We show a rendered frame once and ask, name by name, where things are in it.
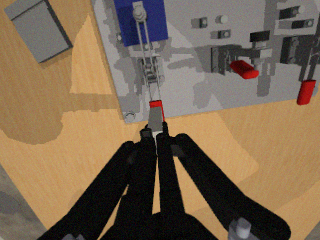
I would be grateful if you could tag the blue rectangular plate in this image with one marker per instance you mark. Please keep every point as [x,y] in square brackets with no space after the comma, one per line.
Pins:
[156,22]

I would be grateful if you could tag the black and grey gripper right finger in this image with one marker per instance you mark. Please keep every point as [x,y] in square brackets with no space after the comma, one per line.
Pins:
[242,217]

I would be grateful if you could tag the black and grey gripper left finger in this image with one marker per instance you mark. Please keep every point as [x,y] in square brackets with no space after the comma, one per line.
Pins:
[90,214]

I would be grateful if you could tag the grey metal block with milled slot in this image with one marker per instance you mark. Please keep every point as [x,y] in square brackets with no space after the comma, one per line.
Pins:
[39,28]

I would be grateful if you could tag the grey metal fixture plate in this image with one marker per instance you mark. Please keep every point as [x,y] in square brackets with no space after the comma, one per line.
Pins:
[189,85]

